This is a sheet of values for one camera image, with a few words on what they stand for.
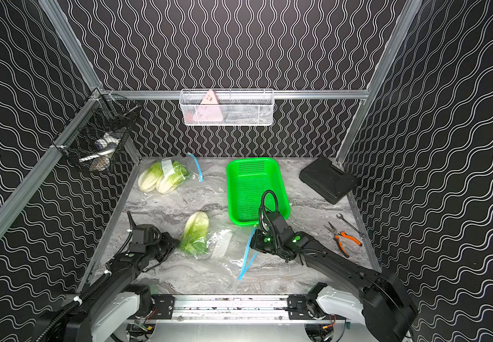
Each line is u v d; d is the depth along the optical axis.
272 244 0.68
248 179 1.11
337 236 0.91
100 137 0.88
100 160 0.75
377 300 0.40
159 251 0.74
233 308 0.76
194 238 0.81
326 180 1.06
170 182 1.03
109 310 0.54
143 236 0.67
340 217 0.98
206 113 0.90
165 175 1.01
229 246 0.88
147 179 1.03
